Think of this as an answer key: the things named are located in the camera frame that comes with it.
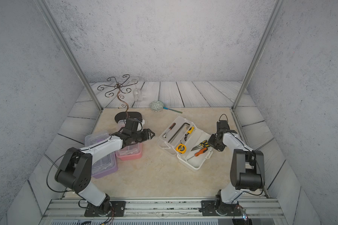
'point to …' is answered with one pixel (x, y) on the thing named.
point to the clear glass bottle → (138, 96)
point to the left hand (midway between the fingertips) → (154, 135)
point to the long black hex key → (178, 131)
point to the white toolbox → (189, 143)
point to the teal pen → (166, 108)
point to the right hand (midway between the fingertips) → (213, 143)
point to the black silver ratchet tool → (171, 127)
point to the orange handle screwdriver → (202, 150)
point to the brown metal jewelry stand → (121, 116)
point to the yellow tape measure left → (181, 148)
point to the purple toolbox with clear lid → (107, 165)
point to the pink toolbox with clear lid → (133, 151)
